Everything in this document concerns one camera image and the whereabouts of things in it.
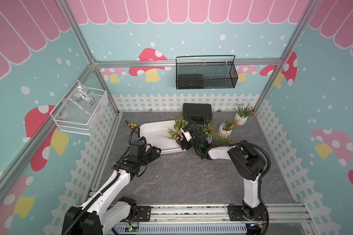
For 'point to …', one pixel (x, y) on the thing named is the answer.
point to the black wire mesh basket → (206, 72)
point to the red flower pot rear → (225, 128)
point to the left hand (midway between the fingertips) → (158, 154)
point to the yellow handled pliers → (131, 124)
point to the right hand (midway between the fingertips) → (181, 136)
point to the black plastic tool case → (198, 112)
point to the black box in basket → (190, 81)
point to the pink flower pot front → (175, 134)
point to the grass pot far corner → (243, 111)
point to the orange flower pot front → (181, 122)
